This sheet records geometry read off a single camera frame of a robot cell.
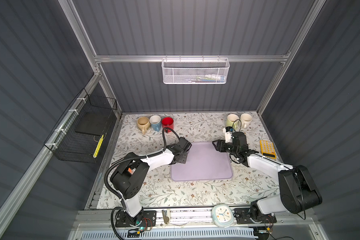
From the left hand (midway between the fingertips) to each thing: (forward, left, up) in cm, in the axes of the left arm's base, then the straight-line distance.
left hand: (181, 156), depth 93 cm
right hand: (+3, -23, +8) cm, 25 cm away
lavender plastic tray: (-3, -14, -4) cm, 15 cm away
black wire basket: (0, +51, +25) cm, 56 cm away
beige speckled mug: (+25, +25, +5) cm, 36 cm away
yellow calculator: (+3, -58, -1) cm, 58 cm away
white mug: (+24, -48, +5) cm, 55 cm away
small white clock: (-34, -19, 0) cm, 38 cm away
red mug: (+27, +8, +3) cm, 28 cm away
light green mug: (+23, -38, +5) cm, 45 cm away
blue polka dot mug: (+23, +16, +7) cm, 29 cm away
